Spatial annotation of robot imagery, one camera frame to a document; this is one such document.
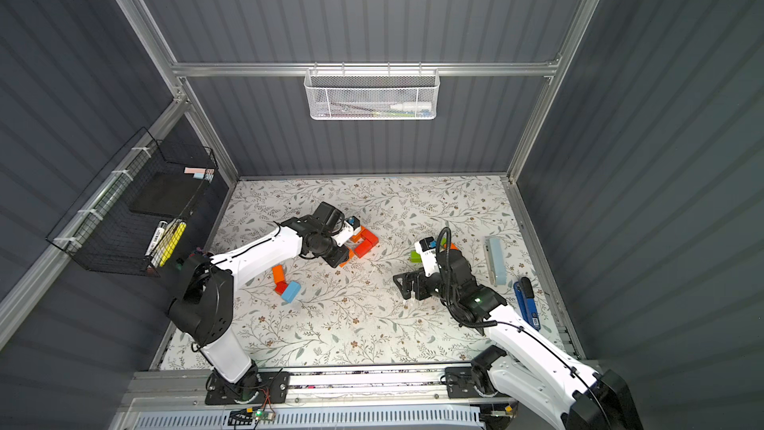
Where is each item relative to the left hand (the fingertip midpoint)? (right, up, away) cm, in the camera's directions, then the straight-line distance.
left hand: (341, 253), depth 90 cm
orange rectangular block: (+5, +5, -6) cm, 9 cm away
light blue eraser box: (+48, -2, +2) cm, 48 cm away
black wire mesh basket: (-50, +10, -19) cm, 54 cm away
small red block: (-18, -10, 0) cm, 21 cm away
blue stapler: (+53, -13, -8) cm, 55 cm away
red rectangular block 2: (+6, 0, +7) cm, 9 cm away
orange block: (+1, -4, +3) cm, 5 cm away
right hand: (+21, -4, -11) cm, 24 cm away
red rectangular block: (+8, +4, +11) cm, 14 cm away
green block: (+22, -1, -4) cm, 23 cm away
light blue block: (-15, -11, -2) cm, 19 cm away
